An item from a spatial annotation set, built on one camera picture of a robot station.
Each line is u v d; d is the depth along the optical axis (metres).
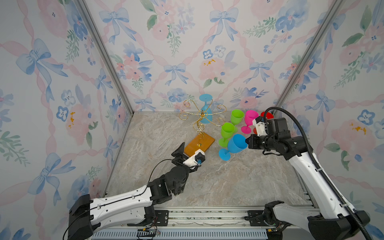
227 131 0.90
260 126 0.66
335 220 0.37
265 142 0.59
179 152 0.61
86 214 0.42
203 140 1.00
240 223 0.73
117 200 0.46
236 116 0.98
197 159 0.57
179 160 0.61
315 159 0.44
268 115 0.97
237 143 0.74
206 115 0.76
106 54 0.86
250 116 1.01
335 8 0.69
